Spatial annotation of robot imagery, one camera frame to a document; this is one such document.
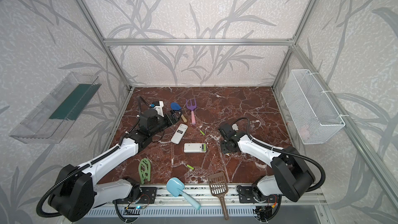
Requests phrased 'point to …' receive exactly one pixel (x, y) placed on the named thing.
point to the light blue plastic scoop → (175, 186)
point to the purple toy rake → (192, 108)
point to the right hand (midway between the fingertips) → (226, 142)
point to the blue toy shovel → (176, 107)
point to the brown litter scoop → (218, 186)
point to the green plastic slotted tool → (144, 170)
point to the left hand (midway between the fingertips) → (180, 109)
